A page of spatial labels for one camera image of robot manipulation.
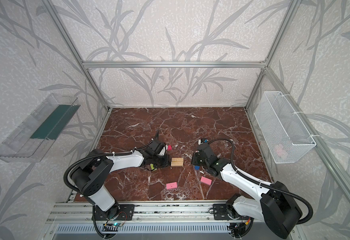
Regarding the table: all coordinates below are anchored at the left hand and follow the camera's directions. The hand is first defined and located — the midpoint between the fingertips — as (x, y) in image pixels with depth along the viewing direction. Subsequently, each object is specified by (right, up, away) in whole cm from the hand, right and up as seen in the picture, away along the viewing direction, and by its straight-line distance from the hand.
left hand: (174, 159), depth 90 cm
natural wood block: (+2, 0, +2) cm, 2 cm away
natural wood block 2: (+2, -2, 0) cm, 3 cm away
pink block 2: (+18, -10, -6) cm, 22 cm away
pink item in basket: (+53, +9, -17) cm, 57 cm away
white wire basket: (+49, +17, -27) cm, 59 cm away
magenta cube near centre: (-3, +6, +7) cm, 10 cm away
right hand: (+11, +6, -4) cm, 13 cm away
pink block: (0, -12, -9) cm, 15 cm away
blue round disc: (+14, -4, -1) cm, 15 cm away
